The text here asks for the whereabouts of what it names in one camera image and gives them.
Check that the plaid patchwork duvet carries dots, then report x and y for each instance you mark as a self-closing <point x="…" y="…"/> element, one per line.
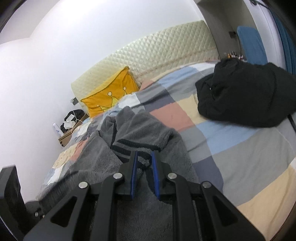
<point x="253" y="167"/>

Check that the white bottle by wall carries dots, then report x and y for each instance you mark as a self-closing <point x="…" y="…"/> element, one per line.
<point x="57" y="129"/>

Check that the cream quilted headboard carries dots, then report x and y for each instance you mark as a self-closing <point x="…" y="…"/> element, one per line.
<point x="152" y="55"/>

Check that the black bag on nightstand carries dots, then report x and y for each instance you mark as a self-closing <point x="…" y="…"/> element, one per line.
<point x="74" y="115"/>

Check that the blue chair back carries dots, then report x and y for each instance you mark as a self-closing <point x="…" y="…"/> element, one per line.
<point x="252" y="45"/>

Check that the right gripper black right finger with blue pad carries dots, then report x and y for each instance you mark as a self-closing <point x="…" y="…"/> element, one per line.
<point x="200" y="211"/>

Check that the wooden nightstand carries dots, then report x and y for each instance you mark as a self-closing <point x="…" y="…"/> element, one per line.
<point x="64" y="140"/>

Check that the grey fleece garment black stripes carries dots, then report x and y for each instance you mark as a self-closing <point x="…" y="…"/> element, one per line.
<point x="144" y="218"/>

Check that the blue curtain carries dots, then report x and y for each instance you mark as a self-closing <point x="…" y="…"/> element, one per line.
<point x="287" y="44"/>

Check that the black garment on bed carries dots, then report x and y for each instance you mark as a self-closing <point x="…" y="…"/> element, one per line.
<point x="260" y="96"/>

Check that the wall power socket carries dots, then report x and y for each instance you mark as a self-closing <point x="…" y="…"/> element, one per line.
<point x="74" y="101"/>

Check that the yellow crown pillow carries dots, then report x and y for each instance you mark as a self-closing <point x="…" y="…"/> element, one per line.
<point x="106" y="95"/>

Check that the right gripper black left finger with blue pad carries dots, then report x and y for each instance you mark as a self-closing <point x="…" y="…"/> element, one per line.
<point x="89" y="211"/>

